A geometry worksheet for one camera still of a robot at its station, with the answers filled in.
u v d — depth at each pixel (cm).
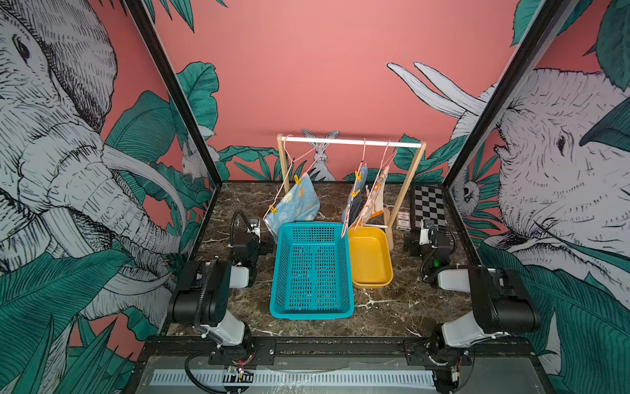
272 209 83
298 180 88
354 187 90
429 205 110
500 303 46
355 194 84
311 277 91
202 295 43
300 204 97
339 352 75
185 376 65
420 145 69
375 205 105
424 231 84
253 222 82
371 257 98
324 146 110
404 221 104
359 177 90
